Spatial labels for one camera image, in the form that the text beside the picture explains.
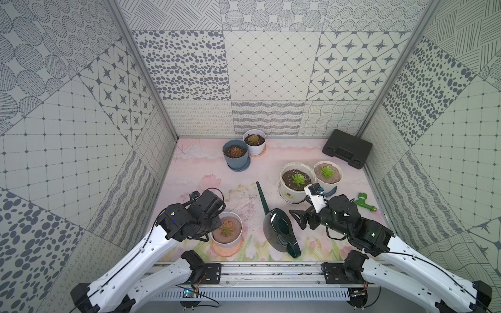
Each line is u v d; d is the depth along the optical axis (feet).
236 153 3.31
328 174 2.96
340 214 1.71
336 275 2.37
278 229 2.35
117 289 1.27
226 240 2.40
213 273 2.40
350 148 3.64
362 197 3.05
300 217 2.05
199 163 3.61
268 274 2.49
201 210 1.69
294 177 2.91
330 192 3.13
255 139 3.48
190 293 2.32
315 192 1.98
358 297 2.37
